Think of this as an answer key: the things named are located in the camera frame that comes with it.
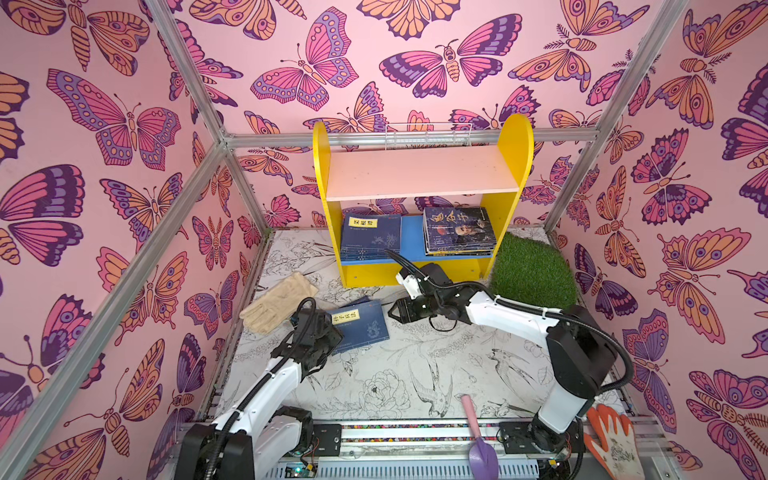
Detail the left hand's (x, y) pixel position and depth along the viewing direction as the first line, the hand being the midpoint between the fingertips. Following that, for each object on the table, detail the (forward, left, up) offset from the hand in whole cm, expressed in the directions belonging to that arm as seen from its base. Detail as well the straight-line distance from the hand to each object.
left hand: (338, 331), depth 87 cm
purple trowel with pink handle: (-30, -37, -3) cm, 48 cm away
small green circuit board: (-33, +7, -7) cm, 34 cm away
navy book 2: (+3, -6, -3) cm, 7 cm away
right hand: (+5, -16, +7) cm, 18 cm away
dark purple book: (+26, -36, +15) cm, 47 cm away
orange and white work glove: (-29, -70, -4) cm, 76 cm away
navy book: (+26, -7, +12) cm, 30 cm away
